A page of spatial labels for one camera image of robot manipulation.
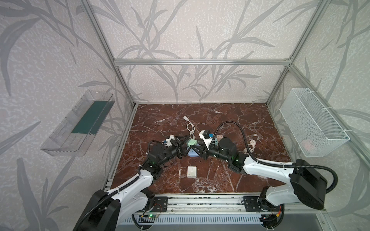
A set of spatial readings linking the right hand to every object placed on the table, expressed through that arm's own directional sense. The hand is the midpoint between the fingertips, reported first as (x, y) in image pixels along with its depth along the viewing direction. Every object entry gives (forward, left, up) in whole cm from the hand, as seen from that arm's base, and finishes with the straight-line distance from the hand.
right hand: (193, 139), depth 75 cm
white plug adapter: (-11, +1, -19) cm, 22 cm away
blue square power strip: (-7, +1, -2) cm, 7 cm away
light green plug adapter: (-2, +1, 0) cm, 2 cm away
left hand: (0, 0, +2) cm, 3 cm away
